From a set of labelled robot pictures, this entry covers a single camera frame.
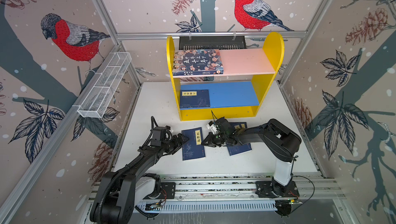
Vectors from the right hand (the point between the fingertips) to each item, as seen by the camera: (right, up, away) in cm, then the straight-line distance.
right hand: (201, 145), depth 87 cm
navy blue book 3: (+21, -1, -2) cm, 21 cm away
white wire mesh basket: (-49, +26, -16) cm, 58 cm away
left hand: (-9, +3, -3) cm, 10 cm away
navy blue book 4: (+21, +10, +7) cm, 25 cm away
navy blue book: (-4, -2, 0) cm, 5 cm away
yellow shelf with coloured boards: (+20, +27, +2) cm, 33 cm away
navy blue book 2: (-4, +27, +6) cm, 28 cm away
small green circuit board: (-23, -24, -16) cm, 37 cm away
